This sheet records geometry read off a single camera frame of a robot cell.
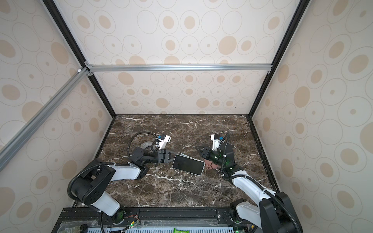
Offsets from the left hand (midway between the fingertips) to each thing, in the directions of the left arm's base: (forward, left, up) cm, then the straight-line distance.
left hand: (181, 160), depth 68 cm
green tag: (-25, +2, -22) cm, 34 cm away
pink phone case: (+1, -14, -6) cm, 15 cm away
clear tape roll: (+23, +26, -22) cm, 42 cm away
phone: (-1, -3, -2) cm, 4 cm away
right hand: (+12, -11, -7) cm, 18 cm away
